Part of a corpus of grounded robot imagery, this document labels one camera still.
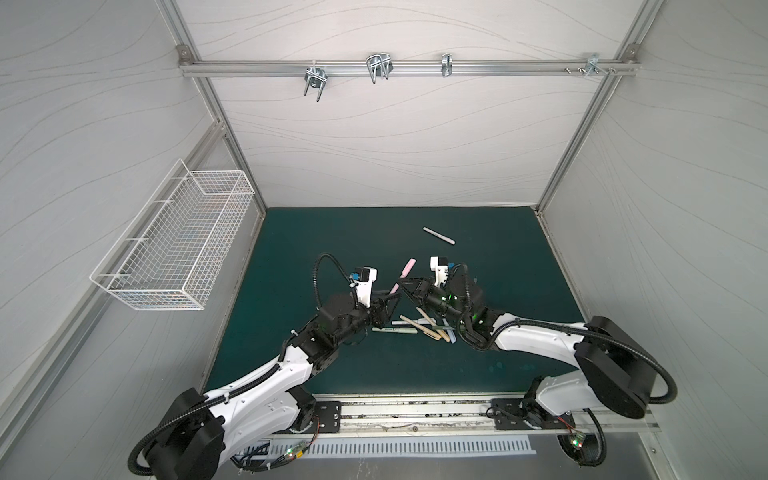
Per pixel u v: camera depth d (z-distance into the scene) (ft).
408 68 2.58
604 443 2.30
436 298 2.29
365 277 2.23
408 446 2.31
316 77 2.60
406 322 2.90
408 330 2.89
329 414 2.41
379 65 2.51
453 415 2.47
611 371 1.41
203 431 1.30
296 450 2.25
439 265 2.49
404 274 2.55
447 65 2.56
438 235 3.68
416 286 2.37
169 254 2.24
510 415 2.35
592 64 2.51
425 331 2.88
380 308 2.21
